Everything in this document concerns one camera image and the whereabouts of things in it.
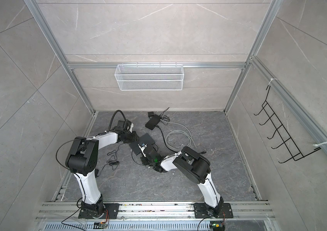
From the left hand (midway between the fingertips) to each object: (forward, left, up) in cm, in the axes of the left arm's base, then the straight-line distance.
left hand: (139, 135), depth 101 cm
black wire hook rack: (-28, -74, +29) cm, 85 cm away
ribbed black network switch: (+15, -9, -3) cm, 18 cm away
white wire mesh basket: (+32, -9, +27) cm, 43 cm away
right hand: (-11, -3, -3) cm, 12 cm away
